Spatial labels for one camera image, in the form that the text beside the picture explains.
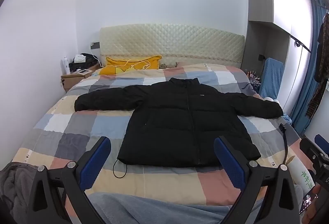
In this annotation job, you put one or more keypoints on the white tissue box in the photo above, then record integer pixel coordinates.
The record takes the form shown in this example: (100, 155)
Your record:
(79, 58)

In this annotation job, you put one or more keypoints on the light blue knitted cloth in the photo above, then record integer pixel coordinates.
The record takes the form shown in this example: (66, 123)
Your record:
(286, 118)

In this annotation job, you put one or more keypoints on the white cylinder with green print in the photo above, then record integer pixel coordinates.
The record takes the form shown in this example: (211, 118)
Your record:
(302, 172)

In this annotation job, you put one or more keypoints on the grey fleece blanket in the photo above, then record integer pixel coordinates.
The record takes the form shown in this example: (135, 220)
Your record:
(15, 183)

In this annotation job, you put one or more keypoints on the grey wall socket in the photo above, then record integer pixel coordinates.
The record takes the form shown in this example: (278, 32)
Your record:
(94, 45)

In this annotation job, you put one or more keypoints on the dark wall outlet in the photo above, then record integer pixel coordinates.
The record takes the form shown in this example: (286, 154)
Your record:
(261, 57)

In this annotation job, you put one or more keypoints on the wooden nightstand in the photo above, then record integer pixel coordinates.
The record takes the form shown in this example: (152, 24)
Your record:
(74, 80)

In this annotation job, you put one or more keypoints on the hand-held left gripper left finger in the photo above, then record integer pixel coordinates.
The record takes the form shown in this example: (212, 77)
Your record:
(93, 162)

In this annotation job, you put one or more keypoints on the blue towel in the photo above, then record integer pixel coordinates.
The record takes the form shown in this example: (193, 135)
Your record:
(271, 77)

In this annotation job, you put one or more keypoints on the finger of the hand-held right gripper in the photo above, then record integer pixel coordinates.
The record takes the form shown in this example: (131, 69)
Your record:
(321, 140)

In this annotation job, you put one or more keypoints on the black bag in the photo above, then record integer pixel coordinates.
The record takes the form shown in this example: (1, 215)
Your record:
(88, 61)

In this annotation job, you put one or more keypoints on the person's right hand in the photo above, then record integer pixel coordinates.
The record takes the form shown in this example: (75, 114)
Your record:
(315, 189)

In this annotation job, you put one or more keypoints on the cream quilted headboard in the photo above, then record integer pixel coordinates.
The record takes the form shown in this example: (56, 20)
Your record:
(174, 44)

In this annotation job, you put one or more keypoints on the white spray bottle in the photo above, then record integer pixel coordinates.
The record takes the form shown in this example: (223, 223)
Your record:
(66, 66)

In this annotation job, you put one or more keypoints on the bed with checked duvet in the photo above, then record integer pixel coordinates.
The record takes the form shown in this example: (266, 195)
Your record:
(77, 121)

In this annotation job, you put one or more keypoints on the blue curtain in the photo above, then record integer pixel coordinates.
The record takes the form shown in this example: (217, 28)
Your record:
(303, 85)

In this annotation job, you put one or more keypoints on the yellow pillow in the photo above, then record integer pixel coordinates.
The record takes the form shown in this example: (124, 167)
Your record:
(115, 68)

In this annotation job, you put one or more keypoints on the black wardrobe rail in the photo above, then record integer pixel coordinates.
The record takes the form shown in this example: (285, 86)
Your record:
(299, 43)

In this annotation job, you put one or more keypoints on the black puffer jacket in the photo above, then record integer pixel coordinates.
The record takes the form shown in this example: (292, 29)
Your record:
(180, 124)

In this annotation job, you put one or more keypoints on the grey-blue fleece cloth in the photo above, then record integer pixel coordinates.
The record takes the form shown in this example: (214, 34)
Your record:
(154, 208)

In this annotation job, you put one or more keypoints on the patterned hanging garment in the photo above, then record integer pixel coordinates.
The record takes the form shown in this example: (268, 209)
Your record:
(322, 59)

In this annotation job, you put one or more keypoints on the white phone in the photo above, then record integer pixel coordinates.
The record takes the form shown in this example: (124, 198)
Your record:
(84, 71)

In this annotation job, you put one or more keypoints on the row of cosmetic bottles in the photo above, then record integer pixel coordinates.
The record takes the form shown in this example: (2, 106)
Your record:
(253, 76)

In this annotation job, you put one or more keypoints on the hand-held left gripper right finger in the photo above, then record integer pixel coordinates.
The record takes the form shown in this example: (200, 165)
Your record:
(230, 162)

